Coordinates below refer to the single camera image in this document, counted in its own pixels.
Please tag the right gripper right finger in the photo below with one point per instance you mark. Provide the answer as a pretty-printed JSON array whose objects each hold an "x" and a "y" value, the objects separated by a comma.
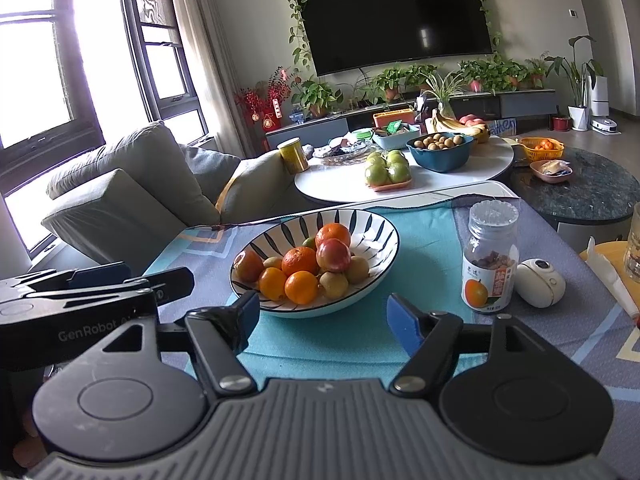
[{"x": 434, "y": 342}]

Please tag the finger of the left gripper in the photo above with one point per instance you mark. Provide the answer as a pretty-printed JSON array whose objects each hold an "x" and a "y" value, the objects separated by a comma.
[
  {"x": 167, "y": 286},
  {"x": 50, "y": 280}
]

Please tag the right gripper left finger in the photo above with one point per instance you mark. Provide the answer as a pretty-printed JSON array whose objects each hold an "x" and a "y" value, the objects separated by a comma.
[{"x": 213, "y": 337}]

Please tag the red orange tomato fruit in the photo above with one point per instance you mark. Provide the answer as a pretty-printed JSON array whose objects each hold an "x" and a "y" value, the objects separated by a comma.
[{"x": 248, "y": 266}]

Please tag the small orange front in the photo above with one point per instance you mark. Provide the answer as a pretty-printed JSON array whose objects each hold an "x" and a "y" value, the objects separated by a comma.
[{"x": 301, "y": 288}]

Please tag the brown kiwi top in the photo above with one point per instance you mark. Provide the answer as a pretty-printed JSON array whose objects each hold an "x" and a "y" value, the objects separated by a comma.
[{"x": 358, "y": 270}]

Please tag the green olive fruit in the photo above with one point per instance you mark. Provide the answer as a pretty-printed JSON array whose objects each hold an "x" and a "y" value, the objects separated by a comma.
[{"x": 310, "y": 243}]

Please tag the red plum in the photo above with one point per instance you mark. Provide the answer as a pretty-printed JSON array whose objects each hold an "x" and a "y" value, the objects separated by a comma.
[{"x": 333, "y": 255}]

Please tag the large orange mandarin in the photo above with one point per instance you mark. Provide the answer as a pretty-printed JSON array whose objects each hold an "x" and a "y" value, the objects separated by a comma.
[{"x": 332, "y": 231}]

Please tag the lone brown kiwi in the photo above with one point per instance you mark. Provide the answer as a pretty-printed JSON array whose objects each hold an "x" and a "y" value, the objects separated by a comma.
[{"x": 334, "y": 285}]

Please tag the left hand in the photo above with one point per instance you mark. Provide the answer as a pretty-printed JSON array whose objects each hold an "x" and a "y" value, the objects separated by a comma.
[{"x": 29, "y": 450}]

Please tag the grey sofa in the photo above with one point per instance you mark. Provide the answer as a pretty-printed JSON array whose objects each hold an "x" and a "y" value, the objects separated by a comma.
[{"x": 126, "y": 201}]

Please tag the clear jar orange label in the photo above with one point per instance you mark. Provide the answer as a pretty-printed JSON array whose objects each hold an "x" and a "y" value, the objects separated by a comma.
[{"x": 490, "y": 256}]

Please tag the white oval gadget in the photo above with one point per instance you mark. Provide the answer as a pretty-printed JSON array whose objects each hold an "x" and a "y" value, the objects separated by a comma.
[{"x": 539, "y": 284}]

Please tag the striped white ceramic bowl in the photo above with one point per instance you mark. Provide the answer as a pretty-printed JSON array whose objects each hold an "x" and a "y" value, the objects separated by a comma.
[{"x": 371, "y": 236}]

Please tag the blue patterned tablecloth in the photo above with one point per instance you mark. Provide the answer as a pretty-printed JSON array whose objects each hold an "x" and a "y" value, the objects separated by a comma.
[{"x": 587, "y": 324}]

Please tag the white cushion yellow trim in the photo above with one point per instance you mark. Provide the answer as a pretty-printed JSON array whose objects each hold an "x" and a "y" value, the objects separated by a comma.
[{"x": 260, "y": 188}]

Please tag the green apples on tray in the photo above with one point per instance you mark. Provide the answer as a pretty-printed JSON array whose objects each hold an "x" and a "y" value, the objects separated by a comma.
[{"x": 387, "y": 171}]

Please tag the white round coffee table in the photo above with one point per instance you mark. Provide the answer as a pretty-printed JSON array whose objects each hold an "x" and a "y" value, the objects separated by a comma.
[{"x": 348, "y": 183}]

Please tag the yellow tin can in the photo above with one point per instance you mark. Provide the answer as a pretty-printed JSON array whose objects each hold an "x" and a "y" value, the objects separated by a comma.
[{"x": 293, "y": 156}]

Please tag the blue bowl of nuts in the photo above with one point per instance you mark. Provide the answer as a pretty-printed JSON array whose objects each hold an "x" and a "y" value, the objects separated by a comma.
[{"x": 441, "y": 152}]

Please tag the light blue snack tray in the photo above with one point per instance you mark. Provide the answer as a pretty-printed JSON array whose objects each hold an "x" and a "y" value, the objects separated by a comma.
[{"x": 397, "y": 140}]

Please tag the pink snack dish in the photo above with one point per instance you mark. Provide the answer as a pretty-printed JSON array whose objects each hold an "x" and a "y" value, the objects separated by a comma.
[{"x": 552, "y": 171}]

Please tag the red flower decoration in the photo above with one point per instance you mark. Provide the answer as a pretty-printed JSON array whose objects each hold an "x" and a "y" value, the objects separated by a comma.
[{"x": 262, "y": 104}]

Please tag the glass mug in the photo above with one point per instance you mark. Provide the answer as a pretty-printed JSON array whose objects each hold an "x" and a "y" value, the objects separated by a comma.
[{"x": 632, "y": 252}]

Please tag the orange basket of mandarins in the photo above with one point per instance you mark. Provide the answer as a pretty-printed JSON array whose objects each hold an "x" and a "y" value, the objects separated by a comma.
[{"x": 541, "y": 148}]

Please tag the banana bunch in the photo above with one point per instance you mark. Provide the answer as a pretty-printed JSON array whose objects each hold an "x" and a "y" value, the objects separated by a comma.
[{"x": 474, "y": 127}]

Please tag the dark marble round table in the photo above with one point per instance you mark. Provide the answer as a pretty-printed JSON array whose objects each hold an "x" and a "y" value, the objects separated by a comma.
[{"x": 599, "y": 192}]

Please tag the dark framed window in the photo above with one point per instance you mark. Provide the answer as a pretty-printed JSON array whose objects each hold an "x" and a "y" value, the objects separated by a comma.
[{"x": 77, "y": 75}]

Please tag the tall plant white pot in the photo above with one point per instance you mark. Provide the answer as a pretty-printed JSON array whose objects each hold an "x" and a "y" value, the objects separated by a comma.
[{"x": 580, "y": 77}]

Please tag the black wall television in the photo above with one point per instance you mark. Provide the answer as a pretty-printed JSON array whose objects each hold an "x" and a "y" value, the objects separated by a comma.
[{"x": 349, "y": 34}]

